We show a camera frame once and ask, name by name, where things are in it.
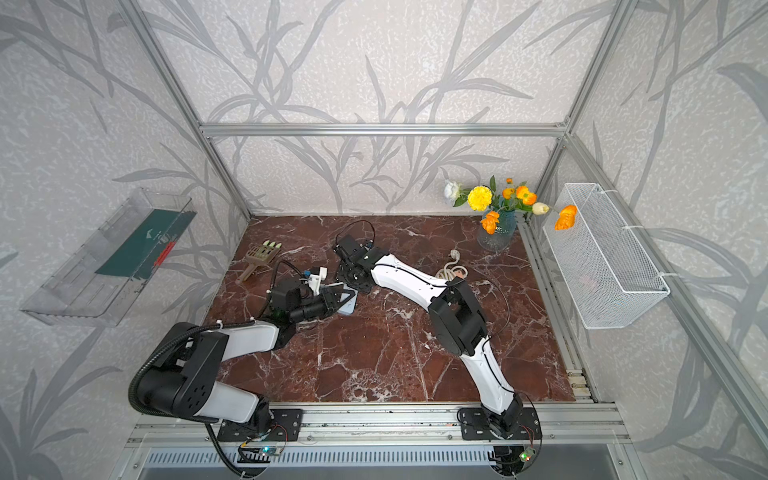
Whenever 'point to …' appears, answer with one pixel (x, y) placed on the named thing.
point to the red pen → (164, 253)
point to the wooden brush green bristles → (256, 257)
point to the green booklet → (147, 244)
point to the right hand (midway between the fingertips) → (343, 277)
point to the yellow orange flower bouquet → (511, 197)
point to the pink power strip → (459, 273)
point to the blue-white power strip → (349, 307)
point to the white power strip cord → (450, 272)
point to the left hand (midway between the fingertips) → (353, 297)
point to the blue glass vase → (505, 229)
